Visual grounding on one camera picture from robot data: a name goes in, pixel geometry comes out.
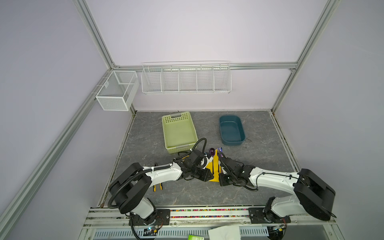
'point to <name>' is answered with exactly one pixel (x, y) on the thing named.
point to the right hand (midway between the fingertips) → (219, 180)
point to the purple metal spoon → (212, 152)
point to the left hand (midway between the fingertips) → (212, 179)
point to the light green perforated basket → (179, 132)
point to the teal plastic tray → (232, 131)
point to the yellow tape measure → (184, 157)
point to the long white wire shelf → (186, 76)
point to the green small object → (191, 237)
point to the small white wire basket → (118, 91)
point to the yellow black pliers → (154, 186)
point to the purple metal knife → (221, 150)
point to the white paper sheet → (227, 232)
